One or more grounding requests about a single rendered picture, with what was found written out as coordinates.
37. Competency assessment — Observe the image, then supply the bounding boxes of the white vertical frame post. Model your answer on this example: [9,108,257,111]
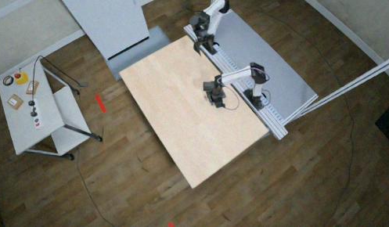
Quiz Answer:
[300,59,389,115]

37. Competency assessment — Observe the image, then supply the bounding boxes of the grey flat rear panel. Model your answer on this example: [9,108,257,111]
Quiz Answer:
[214,9,318,128]

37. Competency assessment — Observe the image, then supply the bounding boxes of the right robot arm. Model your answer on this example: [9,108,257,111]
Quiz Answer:
[189,0,229,56]

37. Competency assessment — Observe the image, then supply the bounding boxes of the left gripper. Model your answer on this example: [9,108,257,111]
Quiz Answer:
[206,88,226,103]

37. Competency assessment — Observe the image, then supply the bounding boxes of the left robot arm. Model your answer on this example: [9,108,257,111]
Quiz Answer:
[203,62,266,112]

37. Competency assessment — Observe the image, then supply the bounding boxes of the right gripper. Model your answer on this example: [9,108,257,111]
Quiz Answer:
[193,30,214,57]

